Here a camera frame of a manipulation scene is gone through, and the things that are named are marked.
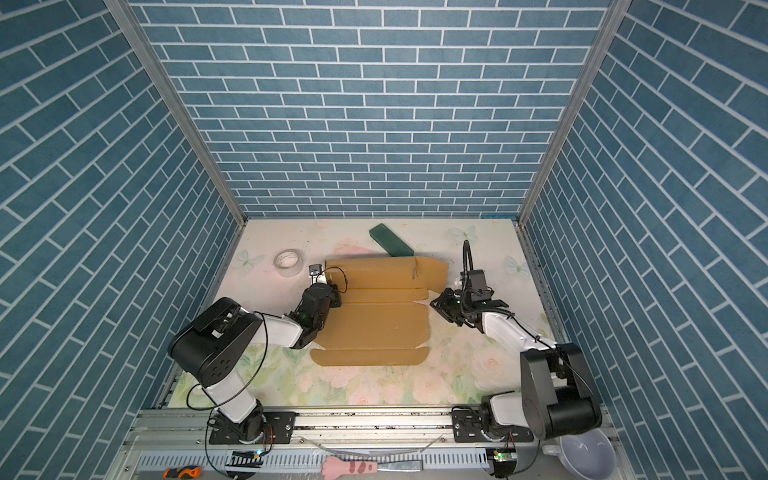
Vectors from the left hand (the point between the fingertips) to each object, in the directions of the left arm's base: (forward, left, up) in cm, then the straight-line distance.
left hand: (333, 282), depth 96 cm
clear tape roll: (+12, +18, -5) cm, 22 cm away
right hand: (-9, -30, +3) cm, 32 cm away
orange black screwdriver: (-48, +28, -4) cm, 56 cm away
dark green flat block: (+20, -19, -4) cm, 28 cm away
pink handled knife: (-48, -5, -2) cm, 48 cm away
